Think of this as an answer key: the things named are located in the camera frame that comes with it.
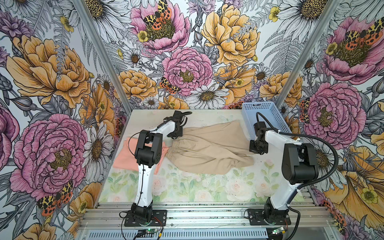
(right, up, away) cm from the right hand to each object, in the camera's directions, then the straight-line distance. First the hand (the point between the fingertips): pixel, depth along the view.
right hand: (256, 155), depth 94 cm
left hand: (-52, +10, +11) cm, 54 cm away
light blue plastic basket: (+5, +29, +26) cm, 40 cm away
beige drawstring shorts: (-28, +4, -2) cm, 28 cm away
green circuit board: (-58, -31, -23) cm, 69 cm away
